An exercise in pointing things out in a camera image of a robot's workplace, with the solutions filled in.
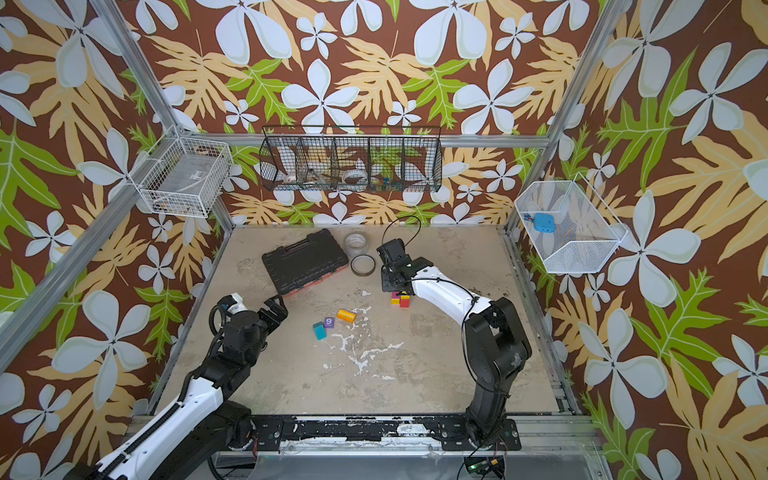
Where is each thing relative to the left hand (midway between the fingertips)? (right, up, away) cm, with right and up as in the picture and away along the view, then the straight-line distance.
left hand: (271, 301), depth 82 cm
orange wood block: (+19, -7, +14) cm, 25 cm away
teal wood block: (+11, -11, +9) cm, 18 cm away
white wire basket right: (+85, +19, -5) cm, 87 cm away
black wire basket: (+21, +45, +16) cm, 53 cm away
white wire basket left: (-28, +36, +4) cm, 46 cm away
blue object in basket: (+79, +23, +4) cm, 82 cm away
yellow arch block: (+35, -2, +14) cm, 38 cm away
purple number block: (+14, -8, +11) cm, 20 cm away
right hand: (+34, +5, +10) cm, 35 cm away
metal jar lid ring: (+24, +9, +26) cm, 37 cm away
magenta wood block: (+35, 0, +14) cm, 38 cm away
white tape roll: (+22, +40, +16) cm, 49 cm away
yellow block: (+39, -1, +13) cm, 41 cm away
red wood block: (+39, -3, +14) cm, 41 cm away
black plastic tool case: (+4, +10, +22) cm, 25 cm away
